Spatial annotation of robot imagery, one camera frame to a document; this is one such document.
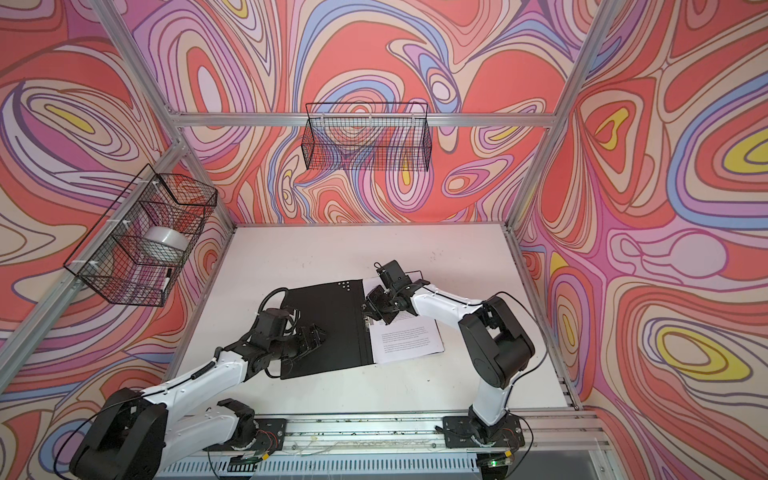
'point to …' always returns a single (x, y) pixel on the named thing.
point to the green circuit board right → (500, 462)
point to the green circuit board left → (241, 460)
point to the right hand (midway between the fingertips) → (363, 314)
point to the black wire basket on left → (137, 248)
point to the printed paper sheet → (407, 335)
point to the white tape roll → (163, 244)
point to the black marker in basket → (166, 283)
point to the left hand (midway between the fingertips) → (325, 340)
